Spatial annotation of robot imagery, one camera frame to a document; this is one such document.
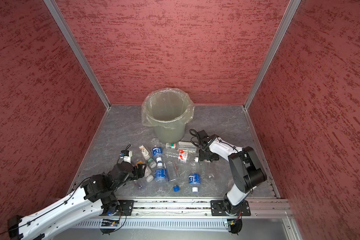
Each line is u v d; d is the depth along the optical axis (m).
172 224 0.77
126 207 0.75
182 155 0.87
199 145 0.78
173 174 0.85
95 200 0.51
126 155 0.68
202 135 0.76
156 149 0.89
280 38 0.81
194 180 0.77
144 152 0.89
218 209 0.74
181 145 0.97
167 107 1.00
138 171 0.70
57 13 0.73
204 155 0.81
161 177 0.80
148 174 0.81
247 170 0.47
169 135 0.87
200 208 0.76
